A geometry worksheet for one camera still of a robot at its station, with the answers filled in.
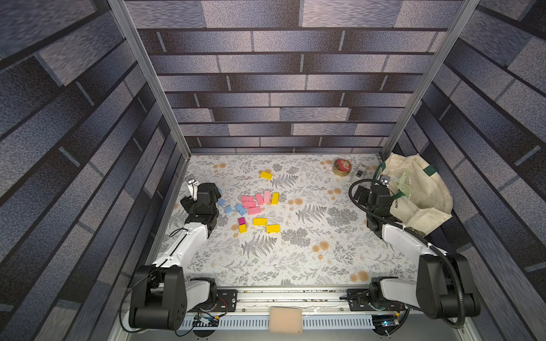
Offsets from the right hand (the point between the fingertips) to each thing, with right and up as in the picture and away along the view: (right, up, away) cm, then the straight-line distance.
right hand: (371, 189), depth 88 cm
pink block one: (-55, -6, +12) cm, 57 cm away
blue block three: (-57, -11, +9) cm, 59 cm away
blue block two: (-63, -11, +10) cm, 65 cm away
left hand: (-72, +1, -4) cm, 72 cm away
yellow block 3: (-48, -15, +6) cm, 51 cm away
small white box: (+4, +8, +22) cm, 23 cm away
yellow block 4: (-42, -18, +5) cm, 46 cm away
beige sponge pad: (-37, -44, -17) cm, 60 cm away
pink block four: (-45, -5, +14) cm, 48 cm away
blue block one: (-68, -7, +12) cm, 69 cm away
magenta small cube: (-56, -15, +5) cm, 59 cm away
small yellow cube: (-56, -18, +4) cm, 59 cm away
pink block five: (-51, -11, +10) cm, 53 cm away
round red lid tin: (-6, +10, +22) cm, 25 cm away
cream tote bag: (+23, -4, +3) cm, 24 cm away
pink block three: (-48, -6, +12) cm, 50 cm away
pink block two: (-54, -8, +12) cm, 56 cm away
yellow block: (-46, +6, +22) cm, 51 cm away
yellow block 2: (-41, -5, +12) cm, 43 cm away
